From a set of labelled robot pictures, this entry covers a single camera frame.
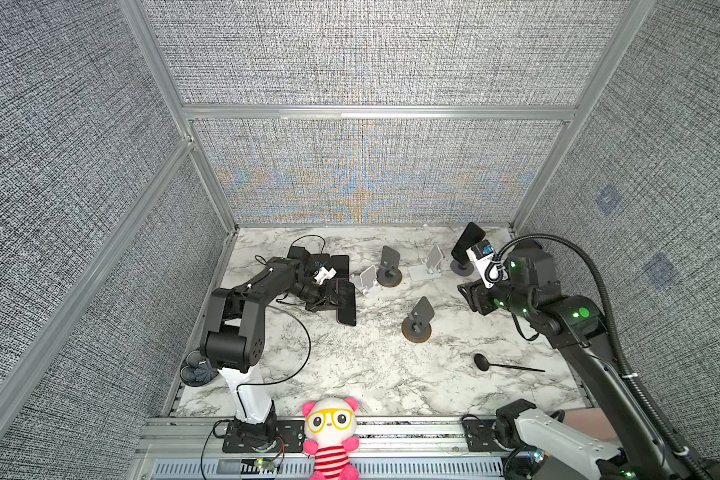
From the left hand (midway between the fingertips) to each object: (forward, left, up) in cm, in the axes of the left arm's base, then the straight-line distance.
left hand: (342, 306), depth 88 cm
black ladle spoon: (-16, -39, -8) cm, 43 cm away
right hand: (-5, -31, +20) cm, 38 cm away
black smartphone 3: (+20, -42, +7) cm, 47 cm away
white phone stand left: (+10, -8, -1) cm, 13 cm away
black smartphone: (+1, -1, +1) cm, 2 cm away
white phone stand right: (+14, -30, -3) cm, 33 cm away
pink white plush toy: (-33, +4, -3) cm, 33 cm away
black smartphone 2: (+23, 0, -9) cm, 24 cm away
